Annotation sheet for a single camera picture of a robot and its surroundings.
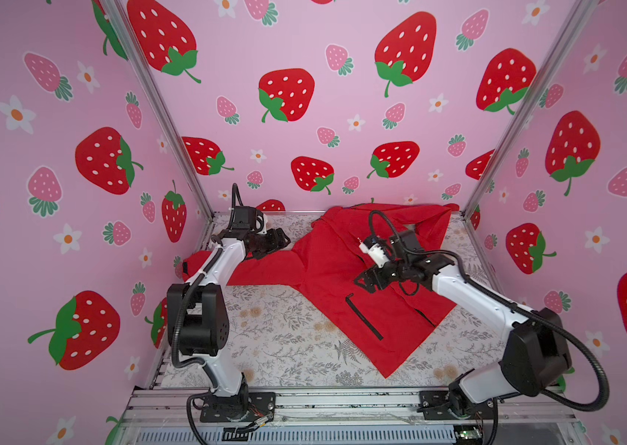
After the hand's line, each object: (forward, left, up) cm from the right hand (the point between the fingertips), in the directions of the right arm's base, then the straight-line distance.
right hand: (359, 278), depth 83 cm
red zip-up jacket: (+13, +12, -11) cm, 21 cm away
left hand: (+13, +26, 0) cm, 29 cm away
